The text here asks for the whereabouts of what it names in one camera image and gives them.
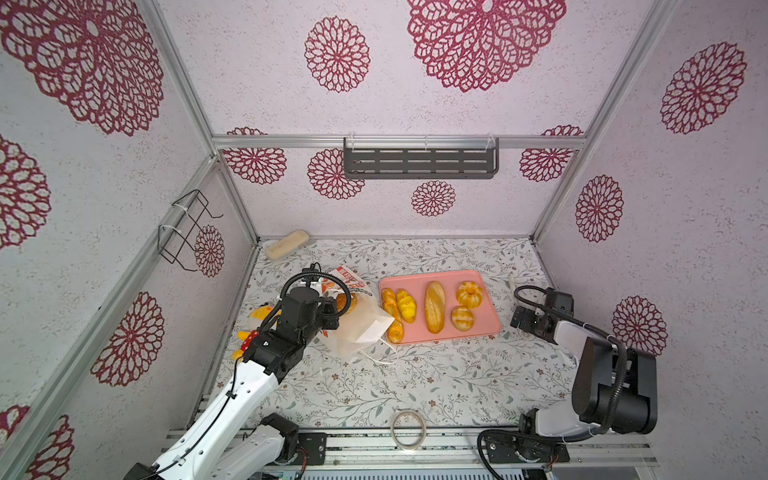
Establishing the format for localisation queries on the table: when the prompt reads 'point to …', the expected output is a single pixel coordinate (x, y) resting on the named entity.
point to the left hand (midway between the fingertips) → (332, 305)
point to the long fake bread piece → (396, 330)
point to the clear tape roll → (393, 435)
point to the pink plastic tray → (486, 318)
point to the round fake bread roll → (462, 318)
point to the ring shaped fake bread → (469, 294)
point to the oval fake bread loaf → (435, 301)
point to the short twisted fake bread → (407, 305)
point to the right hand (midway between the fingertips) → (533, 317)
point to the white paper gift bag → (368, 320)
